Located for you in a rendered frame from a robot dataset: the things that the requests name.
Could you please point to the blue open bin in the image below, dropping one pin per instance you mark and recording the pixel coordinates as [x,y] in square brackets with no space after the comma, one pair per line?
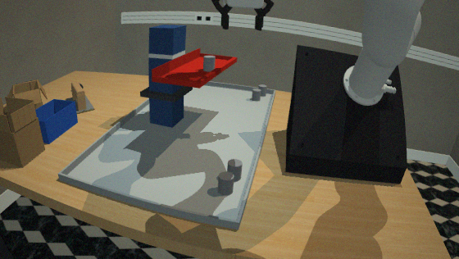
[63,117]

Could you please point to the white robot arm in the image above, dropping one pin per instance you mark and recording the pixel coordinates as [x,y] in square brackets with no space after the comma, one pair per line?
[389,29]

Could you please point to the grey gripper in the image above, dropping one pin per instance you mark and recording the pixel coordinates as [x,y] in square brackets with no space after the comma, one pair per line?
[254,4]

